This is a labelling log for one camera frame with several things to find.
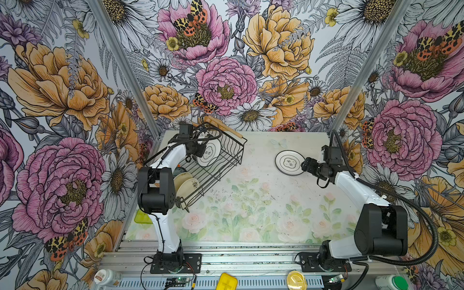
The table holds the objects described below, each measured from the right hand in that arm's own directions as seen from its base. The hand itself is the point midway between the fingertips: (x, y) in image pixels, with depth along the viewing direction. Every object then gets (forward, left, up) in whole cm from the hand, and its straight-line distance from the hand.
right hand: (308, 171), depth 90 cm
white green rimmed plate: (+17, +49, -6) cm, 52 cm away
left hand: (+13, +54, +1) cm, 55 cm away
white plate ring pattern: (+13, +5, -10) cm, 17 cm away
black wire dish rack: (+19, +37, 0) cm, 41 cm away
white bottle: (-41, +81, -2) cm, 91 cm away
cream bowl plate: (-7, +58, 0) cm, 59 cm away
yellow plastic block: (-43, +40, -10) cm, 59 cm away
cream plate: (-4, +62, +3) cm, 62 cm away
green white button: (-45, -17, -3) cm, 48 cm away
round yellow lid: (-43, +13, -11) cm, 46 cm away
